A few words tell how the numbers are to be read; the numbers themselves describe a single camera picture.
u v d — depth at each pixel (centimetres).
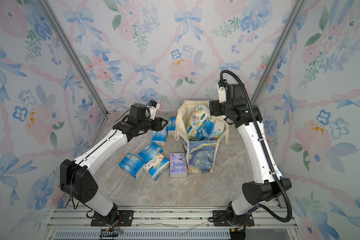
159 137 97
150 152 90
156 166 85
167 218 76
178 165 86
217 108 63
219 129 77
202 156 79
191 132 90
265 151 42
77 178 47
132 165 85
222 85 60
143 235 70
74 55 86
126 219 73
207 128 88
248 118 45
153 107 72
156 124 72
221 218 70
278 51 84
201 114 83
